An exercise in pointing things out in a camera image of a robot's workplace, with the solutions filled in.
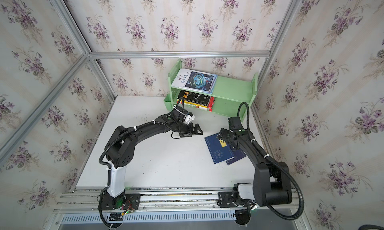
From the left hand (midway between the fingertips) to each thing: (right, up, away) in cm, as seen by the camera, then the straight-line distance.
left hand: (198, 132), depth 88 cm
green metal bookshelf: (+20, +22, -2) cm, 30 cm away
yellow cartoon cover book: (-5, +18, +8) cm, 20 cm away
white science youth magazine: (-2, +32, +4) cm, 32 cm away
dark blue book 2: (+24, -13, 0) cm, 27 cm away
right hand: (+16, -4, 0) cm, 17 cm away
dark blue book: (+13, -11, +2) cm, 17 cm away
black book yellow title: (-1, +21, +8) cm, 23 cm away
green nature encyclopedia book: (-2, +17, +8) cm, 19 cm away
